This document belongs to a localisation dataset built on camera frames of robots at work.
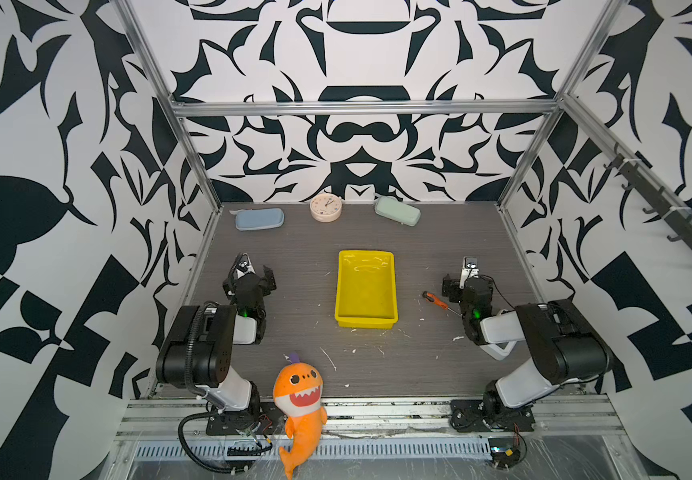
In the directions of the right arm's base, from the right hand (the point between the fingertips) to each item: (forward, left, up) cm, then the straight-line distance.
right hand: (468, 273), depth 94 cm
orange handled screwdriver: (-6, +10, -5) cm, 13 cm away
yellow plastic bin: (-2, +31, -6) cm, 32 cm away
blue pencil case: (+27, +73, -3) cm, 78 cm away
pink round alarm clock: (+31, +46, -2) cm, 55 cm away
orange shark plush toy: (-34, +49, +4) cm, 60 cm away
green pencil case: (+31, +18, -4) cm, 36 cm away
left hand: (+1, +68, +5) cm, 68 cm away
